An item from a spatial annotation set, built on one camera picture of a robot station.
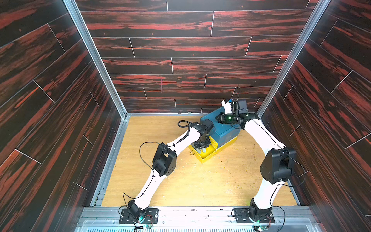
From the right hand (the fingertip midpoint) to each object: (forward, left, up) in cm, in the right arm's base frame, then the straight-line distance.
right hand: (219, 118), depth 92 cm
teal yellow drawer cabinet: (-14, -1, +1) cm, 14 cm away
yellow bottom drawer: (-14, +4, -18) cm, 23 cm away
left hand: (-13, +6, -14) cm, 20 cm away
